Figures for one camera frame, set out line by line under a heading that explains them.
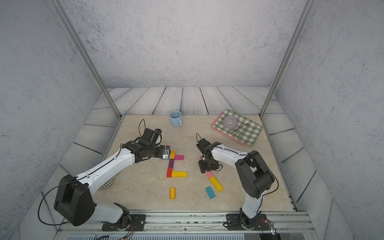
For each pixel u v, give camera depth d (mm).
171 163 933
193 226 726
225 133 1078
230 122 1109
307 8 706
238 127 1120
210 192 829
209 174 886
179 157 964
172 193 815
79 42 819
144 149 613
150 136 650
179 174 892
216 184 854
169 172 896
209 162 773
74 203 407
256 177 473
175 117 1136
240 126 1134
